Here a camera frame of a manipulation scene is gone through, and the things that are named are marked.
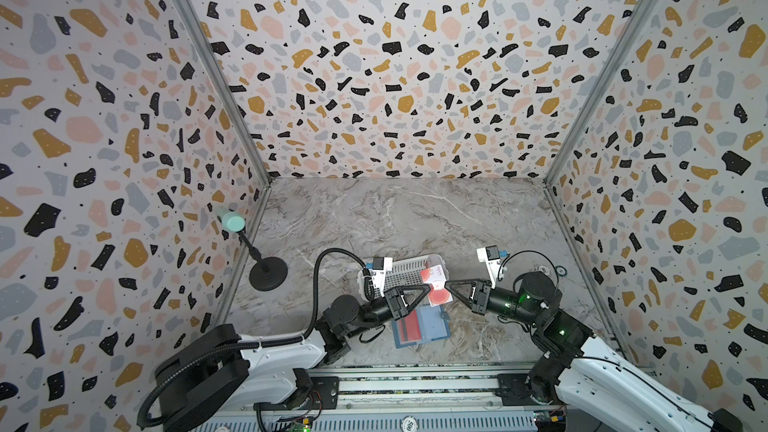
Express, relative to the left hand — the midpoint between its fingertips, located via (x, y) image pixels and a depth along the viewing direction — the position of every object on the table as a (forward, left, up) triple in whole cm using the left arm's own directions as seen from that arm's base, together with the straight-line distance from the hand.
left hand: (434, 291), depth 64 cm
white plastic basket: (+18, +5, -25) cm, 31 cm away
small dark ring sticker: (+18, -46, -26) cm, 56 cm away
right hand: (+1, -3, 0) cm, 3 cm away
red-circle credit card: (+1, -1, -3) cm, 3 cm away
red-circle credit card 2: (0, +4, -25) cm, 25 cm away
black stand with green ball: (+17, +48, -24) cm, 57 cm away
